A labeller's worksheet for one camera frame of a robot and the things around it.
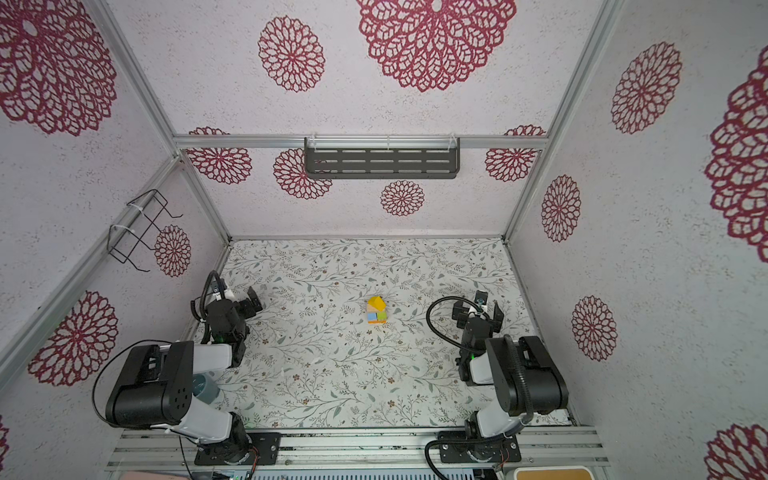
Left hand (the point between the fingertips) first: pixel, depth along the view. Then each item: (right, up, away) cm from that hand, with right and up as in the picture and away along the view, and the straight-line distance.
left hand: (237, 298), depth 92 cm
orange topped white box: (+83, -36, -27) cm, 94 cm away
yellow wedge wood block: (+44, -1, 0) cm, 44 cm away
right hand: (+75, 0, -3) cm, 75 cm away
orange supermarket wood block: (+43, -8, +4) cm, 44 cm away
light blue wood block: (+42, -6, +3) cm, 42 cm away
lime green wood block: (+45, -6, +2) cm, 45 cm away
